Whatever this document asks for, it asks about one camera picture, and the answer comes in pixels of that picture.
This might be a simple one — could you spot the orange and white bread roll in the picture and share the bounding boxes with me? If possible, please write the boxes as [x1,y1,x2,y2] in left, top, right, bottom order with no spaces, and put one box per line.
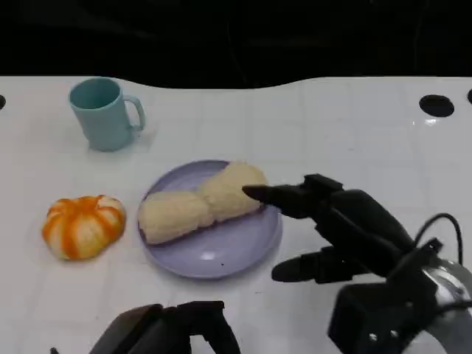
[41,195,127,262]

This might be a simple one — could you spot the beige towel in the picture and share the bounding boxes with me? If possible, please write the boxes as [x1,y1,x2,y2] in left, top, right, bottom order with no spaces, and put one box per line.
[137,159,269,246]

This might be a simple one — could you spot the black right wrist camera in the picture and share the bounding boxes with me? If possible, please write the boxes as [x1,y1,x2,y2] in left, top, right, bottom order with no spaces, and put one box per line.
[327,272,445,354]

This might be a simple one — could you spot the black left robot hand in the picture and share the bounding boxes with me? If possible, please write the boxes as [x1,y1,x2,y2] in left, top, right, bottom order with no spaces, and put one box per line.
[88,300,241,354]

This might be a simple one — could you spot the pale green mug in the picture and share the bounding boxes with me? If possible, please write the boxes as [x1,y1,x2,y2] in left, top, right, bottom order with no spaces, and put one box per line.
[68,76,147,153]

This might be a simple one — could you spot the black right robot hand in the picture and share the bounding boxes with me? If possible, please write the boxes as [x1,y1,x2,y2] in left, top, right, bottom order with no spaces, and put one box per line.
[241,173,420,285]

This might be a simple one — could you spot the lilac plate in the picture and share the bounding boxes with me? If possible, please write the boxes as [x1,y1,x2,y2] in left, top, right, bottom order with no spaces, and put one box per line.
[136,159,284,280]

